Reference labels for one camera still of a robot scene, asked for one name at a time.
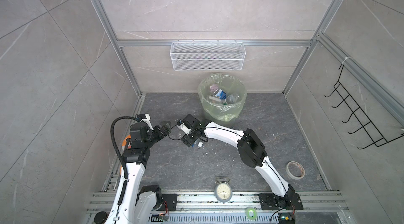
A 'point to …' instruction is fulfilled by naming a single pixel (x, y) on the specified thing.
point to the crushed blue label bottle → (199, 144)
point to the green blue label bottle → (233, 99)
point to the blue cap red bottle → (214, 90)
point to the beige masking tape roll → (291, 176)
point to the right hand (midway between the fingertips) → (188, 136)
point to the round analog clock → (223, 190)
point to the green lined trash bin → (215, 109)
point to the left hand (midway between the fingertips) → (164, 123)
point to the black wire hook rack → (378, 139)
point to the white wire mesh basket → (208, 56)
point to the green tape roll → (247, 215)
